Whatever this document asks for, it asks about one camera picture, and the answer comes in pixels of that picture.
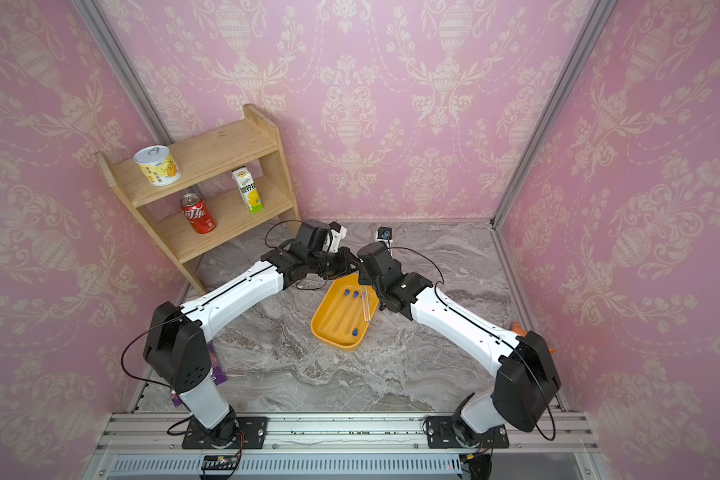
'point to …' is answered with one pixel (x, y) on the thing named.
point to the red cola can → (196, 212)
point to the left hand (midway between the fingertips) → (365, 266)
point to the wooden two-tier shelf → (219, 219)
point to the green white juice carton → (249, 191)
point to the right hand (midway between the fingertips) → (372, 261)
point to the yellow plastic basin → (339, 318)
